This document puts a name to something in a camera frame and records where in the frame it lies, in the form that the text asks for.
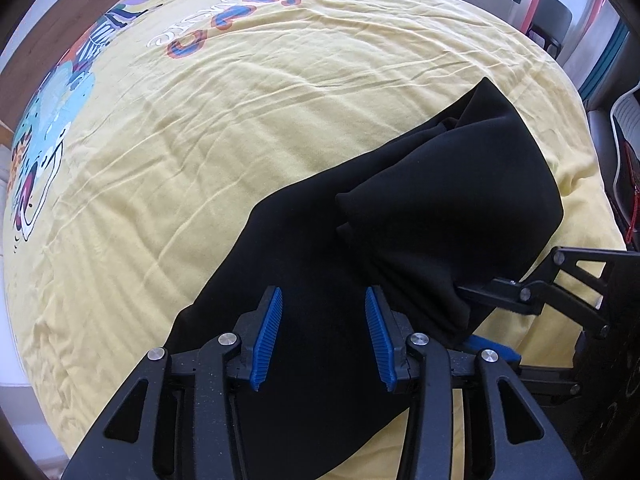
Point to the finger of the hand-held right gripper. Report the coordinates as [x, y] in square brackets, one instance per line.
[500, 292]
[480, 343]

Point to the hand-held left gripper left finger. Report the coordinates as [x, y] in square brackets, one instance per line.
[267, 340]

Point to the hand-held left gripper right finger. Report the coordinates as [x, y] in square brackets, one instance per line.
[377, 340]

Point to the black pants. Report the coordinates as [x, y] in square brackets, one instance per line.
[310, 260]

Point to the white-edged chair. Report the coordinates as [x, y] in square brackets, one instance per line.
[620, 125]

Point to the yellow printed blanket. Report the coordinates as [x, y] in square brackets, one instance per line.
[200, 135]

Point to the teal curtain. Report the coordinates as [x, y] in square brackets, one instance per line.
[602, 65]

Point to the grey chair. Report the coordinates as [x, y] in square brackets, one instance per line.
[550, 20]

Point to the wooden headboard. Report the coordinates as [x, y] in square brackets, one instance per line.
[50, 35]

